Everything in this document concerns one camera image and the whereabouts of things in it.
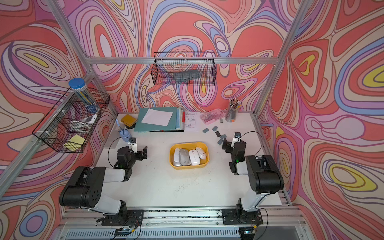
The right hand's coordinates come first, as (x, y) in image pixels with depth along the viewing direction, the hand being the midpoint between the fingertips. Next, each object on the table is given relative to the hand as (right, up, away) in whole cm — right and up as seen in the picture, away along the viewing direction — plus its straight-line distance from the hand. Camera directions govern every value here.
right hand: (232, 142), depth 96 cm
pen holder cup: (+3, +25, +7) cm, 27 cm away
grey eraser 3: (-4, +3, +9) cm, 11 cm away
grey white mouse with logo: (-31, -8, -8) cm, 33 cm away
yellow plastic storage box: (-28, -3, 0) cm, 29 cm away
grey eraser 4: (-7, -1, +7) cm, 10 cm away
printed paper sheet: (-27, +14, +20) cm, 36 cm away
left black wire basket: (-89, +14, -21) cm, 93 cm away
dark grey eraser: (-8, +5, +12) cm, 15 cm away
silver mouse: (-36, -12, -6) cm, 38 cm away
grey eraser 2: (-9, +9, +15) cm, 20 cm away
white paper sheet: (-54, +17, +19) cm, 60 cm away
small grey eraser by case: (-4, +15, +19) cm, 24 cm away
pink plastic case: (-13, +18, +22) cm, 31 cm away
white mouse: (-25, -9, -8) cm, 27 cm away
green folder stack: (-38, +13, +15) cm, 43 cm away
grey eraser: (-17, +7, +13) cm, 22 cm away
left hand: (-59, -2, -2) cm, 60 cm away
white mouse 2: (-20, -7, -3) cm, 22 cm away
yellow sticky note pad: (-77, +3, -32) cm, 84 cm away
